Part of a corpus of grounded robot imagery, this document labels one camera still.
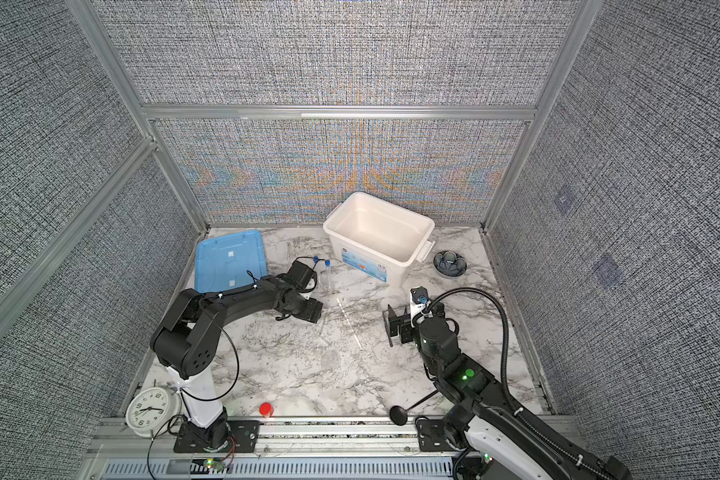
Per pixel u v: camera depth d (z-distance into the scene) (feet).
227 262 3.57
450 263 3.47
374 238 3.72
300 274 2.56
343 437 2.45
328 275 3.05
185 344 1.60
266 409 2.53
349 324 3.04
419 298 2.05
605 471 1.36
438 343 1.75
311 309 2.81
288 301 2.35
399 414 2.51
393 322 2.22
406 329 2.18
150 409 2.44
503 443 1.86
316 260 2.94
